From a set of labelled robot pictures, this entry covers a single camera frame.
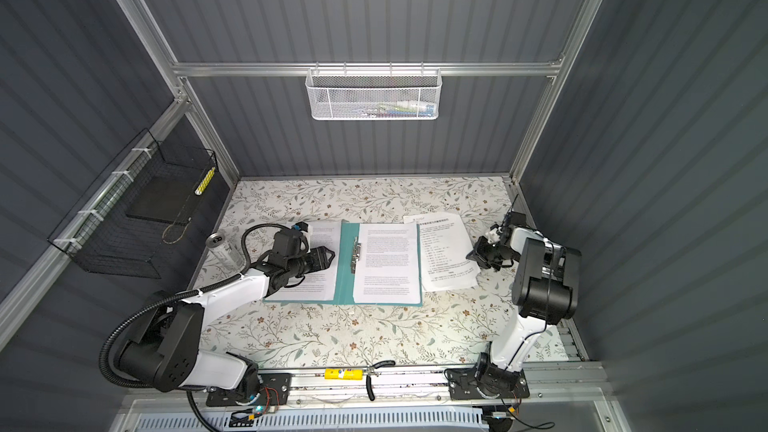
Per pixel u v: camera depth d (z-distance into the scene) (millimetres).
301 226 826
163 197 777
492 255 850
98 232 643
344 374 742
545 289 504
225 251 867
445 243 1018
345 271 940
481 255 866
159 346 429
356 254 962
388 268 953
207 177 833
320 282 929
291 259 718
